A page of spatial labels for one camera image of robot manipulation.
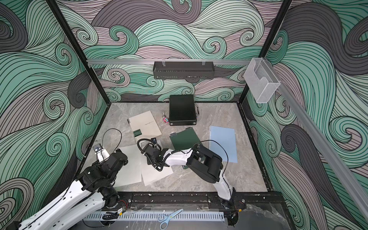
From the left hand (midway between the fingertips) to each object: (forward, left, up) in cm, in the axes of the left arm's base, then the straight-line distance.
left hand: (113, 153), depth 75 cm
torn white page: (-7, -19, -14) cm, 24 cm away
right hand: (+3, -16, -15) cm, 22 cm away
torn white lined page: (-5, -7, -16) cm, 18 cm away
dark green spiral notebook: (+18, -40, -15) cm, 46 cm away
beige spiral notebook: (+28, -9, -14) cm, 33 cm away
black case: (+41, -37, -11) cm, 57 cm away
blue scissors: (-27, -29, -13) cm, 42 cm away
